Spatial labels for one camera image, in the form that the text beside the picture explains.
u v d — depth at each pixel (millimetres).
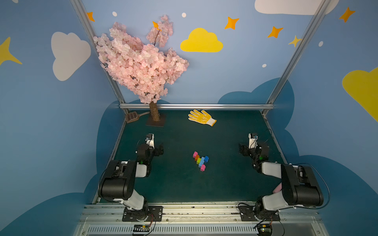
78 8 692
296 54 867
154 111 1054
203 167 883
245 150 858
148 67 709
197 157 931
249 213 745
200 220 744
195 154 939
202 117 1188
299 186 458
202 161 913
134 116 1151
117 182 453
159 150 878
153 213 749
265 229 732
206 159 929
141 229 732
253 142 814
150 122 1151
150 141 807
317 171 485
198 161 909
